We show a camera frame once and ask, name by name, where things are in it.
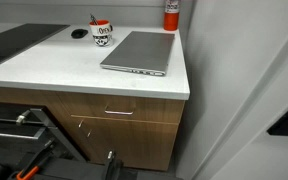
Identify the dark pen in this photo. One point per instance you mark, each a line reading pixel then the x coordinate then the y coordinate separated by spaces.
pixel 93 19

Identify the silver closed laptop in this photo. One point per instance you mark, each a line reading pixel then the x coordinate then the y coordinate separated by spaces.
pixel 142 51

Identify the kitchen base cabinet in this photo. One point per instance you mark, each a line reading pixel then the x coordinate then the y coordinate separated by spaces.
pixel 134 140

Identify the white mug with red inside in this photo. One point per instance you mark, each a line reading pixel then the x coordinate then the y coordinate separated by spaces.
pixel 102 34

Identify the black computer mouse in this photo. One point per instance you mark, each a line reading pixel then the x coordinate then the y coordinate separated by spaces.
pixel 79 33

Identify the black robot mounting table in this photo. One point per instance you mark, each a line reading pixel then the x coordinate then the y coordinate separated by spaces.
pixel 77 170

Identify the black induction cooktop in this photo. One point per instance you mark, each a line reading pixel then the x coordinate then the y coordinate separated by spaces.
pixel 12 40

